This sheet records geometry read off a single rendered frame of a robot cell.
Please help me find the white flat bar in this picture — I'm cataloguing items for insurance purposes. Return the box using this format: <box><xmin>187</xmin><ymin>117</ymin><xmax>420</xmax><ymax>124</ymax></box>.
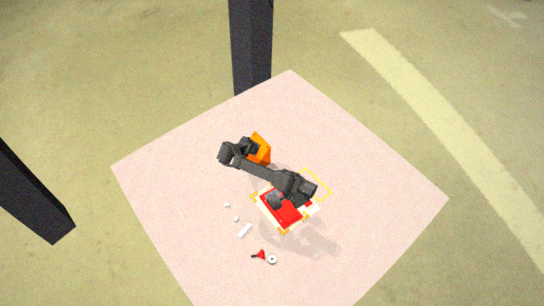
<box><xmin>237</xmin><ymin>223</ymin><xmax>252</xmax><ymax>239</ymax></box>

